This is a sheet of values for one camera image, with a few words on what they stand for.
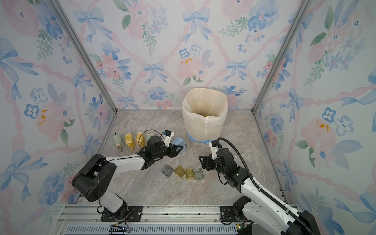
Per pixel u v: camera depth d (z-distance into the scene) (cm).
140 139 96
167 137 80
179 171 88
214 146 70
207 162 70
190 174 88
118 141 93
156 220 72
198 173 88
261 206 49
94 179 46
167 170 88
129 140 94
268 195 48
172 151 78
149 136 95
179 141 85
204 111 104
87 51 87
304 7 69
